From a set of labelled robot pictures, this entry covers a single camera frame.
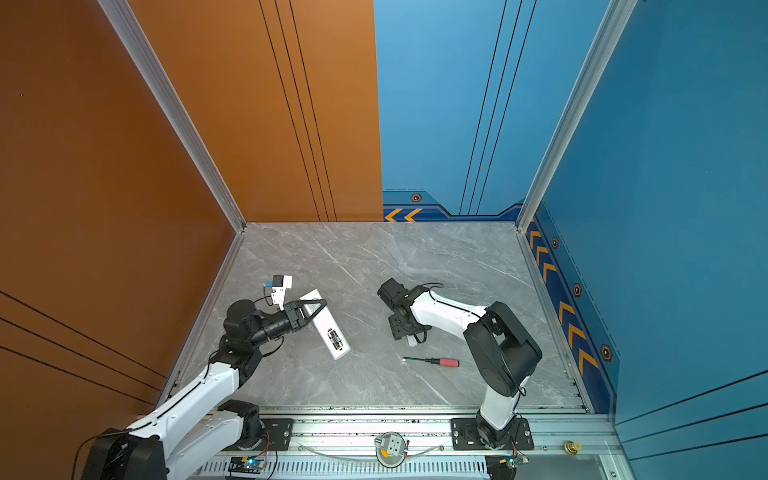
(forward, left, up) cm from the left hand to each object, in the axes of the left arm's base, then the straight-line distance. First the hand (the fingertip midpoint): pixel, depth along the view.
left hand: (326, 304), depth 75 cm
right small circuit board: (-30, -46, -19) cm, 58 cm away
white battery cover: (-1, -23, -19) cm, 30 cm away
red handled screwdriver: (-7, -30, -18) cm, 36 cm away
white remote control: (-5, -1, -3) cm, 5 cm away
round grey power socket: (-29, -17, -12) cm, 36 cm away
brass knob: (-28, -60, -17) cm, 68 cm away
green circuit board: (-32, +18, -21) cm, 42 cm away
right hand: (+2, -21, -18) cm, 28 cm away
